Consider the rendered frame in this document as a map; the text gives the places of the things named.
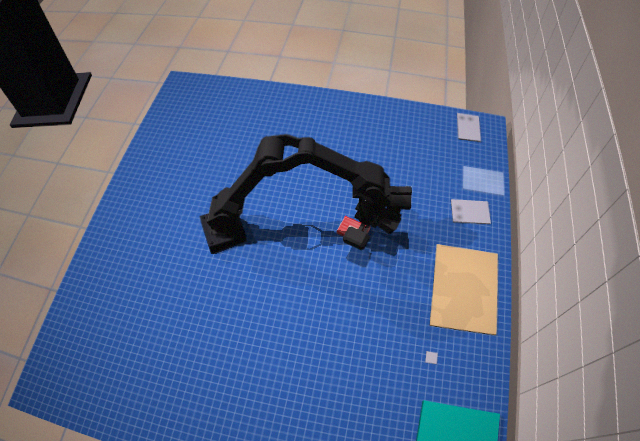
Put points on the blue grid work mat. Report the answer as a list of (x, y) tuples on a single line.
[(292, 335)]

